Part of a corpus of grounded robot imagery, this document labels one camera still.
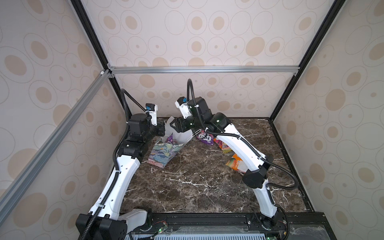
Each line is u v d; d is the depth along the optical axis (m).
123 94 0.48
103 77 0.84
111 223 0.36
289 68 0.90
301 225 0.74
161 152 0.80
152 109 0.59
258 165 0.49
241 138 0.51
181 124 0.62
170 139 0.88
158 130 0.64
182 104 0.62
